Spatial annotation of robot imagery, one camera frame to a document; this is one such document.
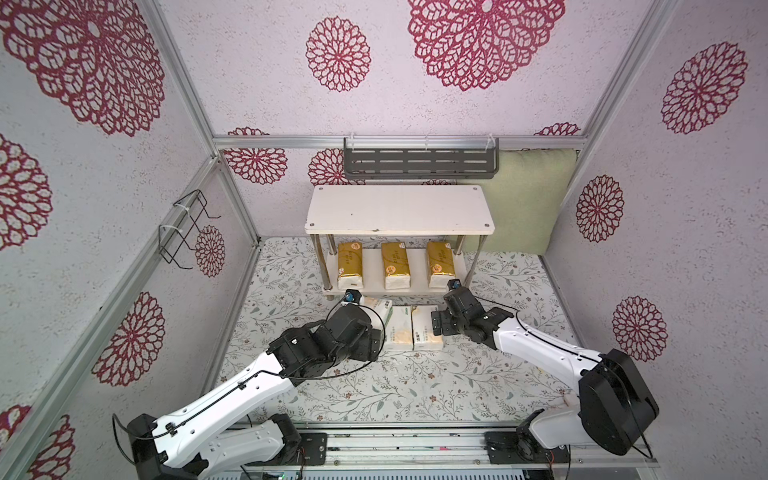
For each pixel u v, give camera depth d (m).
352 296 0.63
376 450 0.75
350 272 0.92
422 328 0.89
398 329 0.90
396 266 0.95
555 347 0.50
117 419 0.42
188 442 0.39
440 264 0.95
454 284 0.78
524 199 1.00
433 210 0.81
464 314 0.66
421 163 0.94
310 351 0.48
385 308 0.75
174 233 0.74
